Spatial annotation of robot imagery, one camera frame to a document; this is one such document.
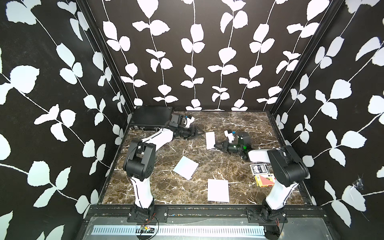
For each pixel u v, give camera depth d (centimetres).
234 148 83
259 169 88
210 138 96
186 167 91
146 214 64
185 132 82
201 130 88
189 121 88
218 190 82
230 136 89
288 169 49
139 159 51
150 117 122
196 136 83
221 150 88
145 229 70
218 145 92
